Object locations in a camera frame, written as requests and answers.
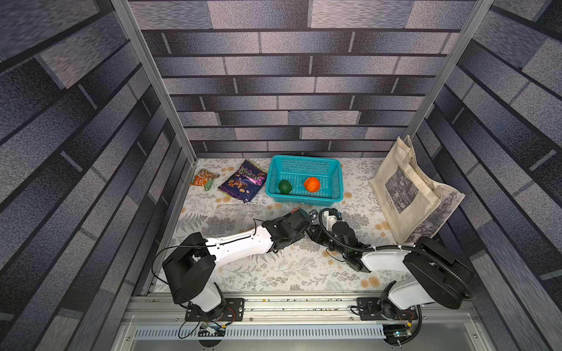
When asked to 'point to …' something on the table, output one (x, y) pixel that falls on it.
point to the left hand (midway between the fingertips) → (296, 220)
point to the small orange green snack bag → (204, 178)
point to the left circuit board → (211, 330)
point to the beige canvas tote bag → (414, 205)
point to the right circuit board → (396, 334)
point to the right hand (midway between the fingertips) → (303, 227)
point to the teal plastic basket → (304, 180)
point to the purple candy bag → (244, 182)
